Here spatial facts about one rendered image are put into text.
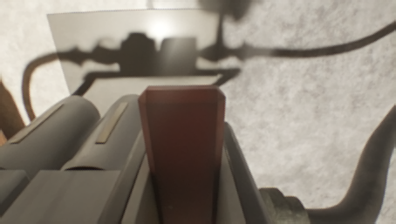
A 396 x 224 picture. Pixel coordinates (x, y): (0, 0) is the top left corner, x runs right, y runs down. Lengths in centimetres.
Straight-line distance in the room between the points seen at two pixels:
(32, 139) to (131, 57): 35
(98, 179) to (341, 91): 68
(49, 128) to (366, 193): 34
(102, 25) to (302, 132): 67
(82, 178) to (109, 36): 42
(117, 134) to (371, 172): 26
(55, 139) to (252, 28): 47
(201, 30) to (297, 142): 49
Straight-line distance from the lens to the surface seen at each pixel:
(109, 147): 21
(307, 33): 61
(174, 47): 53
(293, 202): 19
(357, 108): 80
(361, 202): 22
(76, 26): 59
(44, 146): 27
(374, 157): 29
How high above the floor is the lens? 52
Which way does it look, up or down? 61 degrees down
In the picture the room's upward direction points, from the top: 176 degrees clockwise
